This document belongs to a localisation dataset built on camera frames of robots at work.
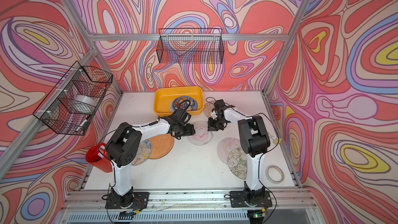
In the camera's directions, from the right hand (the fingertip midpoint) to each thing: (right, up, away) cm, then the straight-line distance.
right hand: (209, 132), depth 97 cm
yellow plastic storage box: (-34, +24, +20) cm, 46 cm away
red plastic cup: (-60, -10, -16) cm, 63 cm away
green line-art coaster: (+14, -14, -12) cm, 24 cm away
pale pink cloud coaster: (+9, -7, -5) cm, 13 cm away
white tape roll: (+34, -20, -15) cm, 42 cm away
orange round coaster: (-29, -6, -5) cm, 30 cm away
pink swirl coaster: (-5, -3, -1) cm, 6 cm away
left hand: (-10, 0, -2) cm, 10 cm away
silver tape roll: (-59, +18, -28) cm, 68 cm away
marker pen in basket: (-62, +9, -24) cm, 67 cm away
